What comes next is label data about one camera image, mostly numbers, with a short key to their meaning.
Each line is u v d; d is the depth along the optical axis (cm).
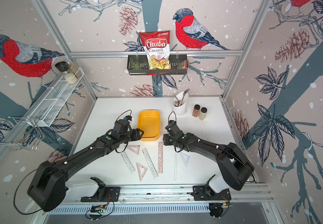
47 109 73
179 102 106
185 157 88
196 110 102
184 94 101
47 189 40
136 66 92
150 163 85
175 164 85
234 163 46
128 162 86
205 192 66
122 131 67
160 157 87
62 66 78
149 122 103
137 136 74
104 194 69
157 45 81
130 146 73
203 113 100
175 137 67
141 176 80
